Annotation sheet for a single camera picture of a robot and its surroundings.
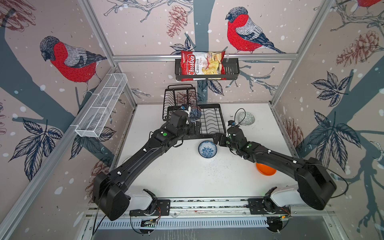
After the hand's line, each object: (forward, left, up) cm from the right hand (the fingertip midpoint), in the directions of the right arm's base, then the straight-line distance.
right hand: (215, 139), depth 86 cm
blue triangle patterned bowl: (+7, +12, +14) cm, 20 cm away
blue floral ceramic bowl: (-2, +5, -10) cm, 11 cm away
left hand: (0, +12, +15) cm, 19 cm away
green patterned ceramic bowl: (+23, -26, -10) cm, 36 cm away
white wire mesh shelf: (+5, +62, +22) cm, 66 cm away
